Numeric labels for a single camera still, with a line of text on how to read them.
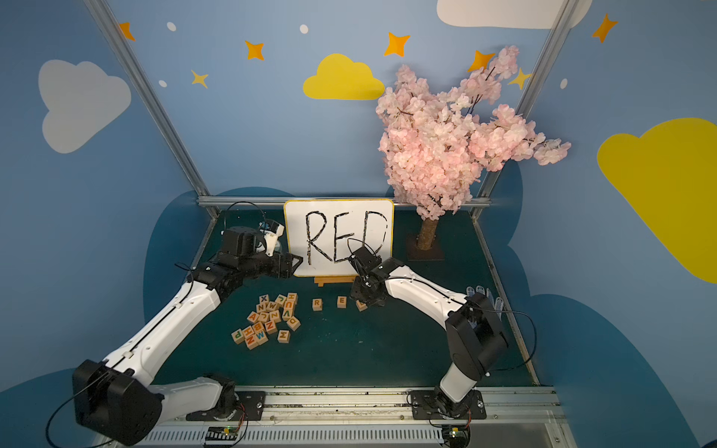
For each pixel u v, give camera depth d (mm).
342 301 922
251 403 748
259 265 665
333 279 950
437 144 608
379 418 745
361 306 909
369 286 626
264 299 926
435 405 654
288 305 906
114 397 379
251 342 838
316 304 908
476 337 451
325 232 883
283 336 841
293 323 878
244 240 604
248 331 853
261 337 840
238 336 840
